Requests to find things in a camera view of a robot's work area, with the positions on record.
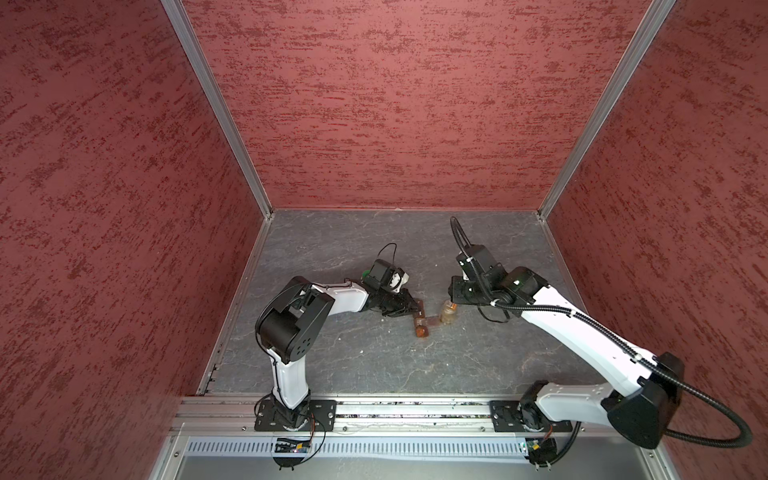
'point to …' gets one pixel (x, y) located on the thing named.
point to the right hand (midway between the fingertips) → (452, 297)
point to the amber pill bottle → (448, 315)
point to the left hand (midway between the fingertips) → (417, 314)
